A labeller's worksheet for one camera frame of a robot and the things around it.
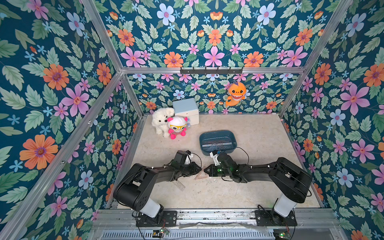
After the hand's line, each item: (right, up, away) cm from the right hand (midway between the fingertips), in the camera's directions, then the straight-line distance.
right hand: (204, 170), depth 86 cm
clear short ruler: (-15, -8, -1) cm, 17 cm away
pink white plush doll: (-17, +27, +9) cm, 33 cm away
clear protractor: (+8, +11, +13) cm, 19 cm away
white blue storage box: (-11, +38, +16) cm, 43 cm away
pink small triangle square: (-1, -3, +3) cm, 4 cm away
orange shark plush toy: (+22, +48, +10) cm, 54 cm away
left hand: (-2, -1, +4) cm, 4 cm away
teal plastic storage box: (+15, +15, +18) cm, 28 cm away
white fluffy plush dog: (-28, +29, +7) cm, 42 cm away
